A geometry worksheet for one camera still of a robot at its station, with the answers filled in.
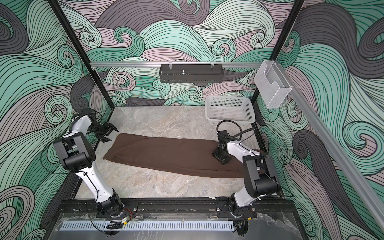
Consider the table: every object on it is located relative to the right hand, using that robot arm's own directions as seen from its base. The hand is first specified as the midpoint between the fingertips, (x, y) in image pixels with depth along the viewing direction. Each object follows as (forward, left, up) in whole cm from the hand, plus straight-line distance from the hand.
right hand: (216, 158), depth 91 cm
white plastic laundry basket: (+43, -23, 0) cm, 48 cm away
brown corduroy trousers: (+1, +24, +2) cm, 24 cm away
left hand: (+12, +65, +10) cm, 67 cm away
